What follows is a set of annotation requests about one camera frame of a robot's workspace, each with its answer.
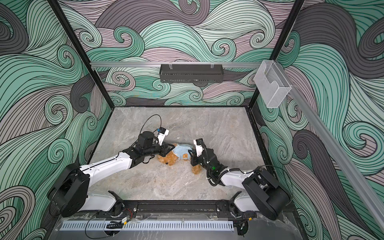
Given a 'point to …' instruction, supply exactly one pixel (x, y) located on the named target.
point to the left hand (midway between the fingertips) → (174, 144)
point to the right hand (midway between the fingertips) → (190, 151)
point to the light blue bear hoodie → (182, 151)
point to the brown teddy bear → (171, 158)
